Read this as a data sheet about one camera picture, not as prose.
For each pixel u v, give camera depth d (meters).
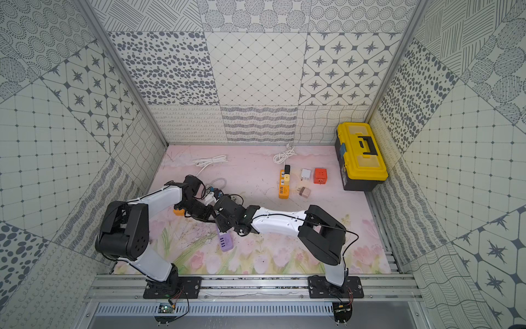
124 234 0.47
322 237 0.46
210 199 0.84
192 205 0.77
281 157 1.11
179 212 0.91
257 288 0.76
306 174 1.07
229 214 0.63
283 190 0.99
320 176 1.01
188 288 0.73
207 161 1.10
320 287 0.73
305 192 0.98
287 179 0.98
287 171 1.00
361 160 0.93
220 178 1.07
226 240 0.84
